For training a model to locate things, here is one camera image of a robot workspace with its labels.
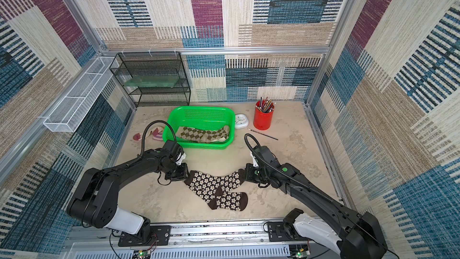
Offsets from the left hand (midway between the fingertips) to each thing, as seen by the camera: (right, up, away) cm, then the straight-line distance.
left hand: (188, 177), depth 89 cm
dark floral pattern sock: (+23, -9, -7) cm, 25 cm away
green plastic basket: (+3, +23, +19) cm, 30 cm away
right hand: (+27, +3, -10) cm, 29 cm away
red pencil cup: (+39, +30, +13) cm, 51 cm away
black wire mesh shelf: (-23, +59, +13) cm, 65 cm away
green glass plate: (-21, +50, +14) cm, 56 cm away
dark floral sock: (+9, -3, -4) cm, 10 cm away
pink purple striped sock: (-21, +19, +13) cm, 31 cm away
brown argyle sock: (-1, +19, +13) cm, 23 cm away
